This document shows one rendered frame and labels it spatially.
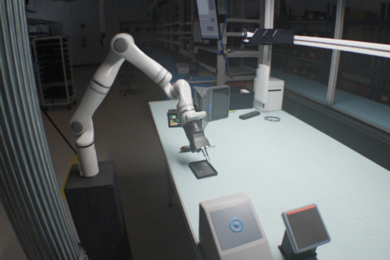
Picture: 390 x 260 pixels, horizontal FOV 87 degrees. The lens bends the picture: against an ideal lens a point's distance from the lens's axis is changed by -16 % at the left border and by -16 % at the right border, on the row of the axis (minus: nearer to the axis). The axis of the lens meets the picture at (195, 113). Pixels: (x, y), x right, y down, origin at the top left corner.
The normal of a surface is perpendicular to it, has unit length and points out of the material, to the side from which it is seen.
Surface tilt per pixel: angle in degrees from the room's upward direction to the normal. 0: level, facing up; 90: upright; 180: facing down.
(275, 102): 90
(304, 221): 32
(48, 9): 90
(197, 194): 0
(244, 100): 90
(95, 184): 0
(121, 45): 90
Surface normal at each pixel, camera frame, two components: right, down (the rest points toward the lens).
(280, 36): 0.26, 0.32
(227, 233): 0.15, -0.66
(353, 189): 0.00, -0.94
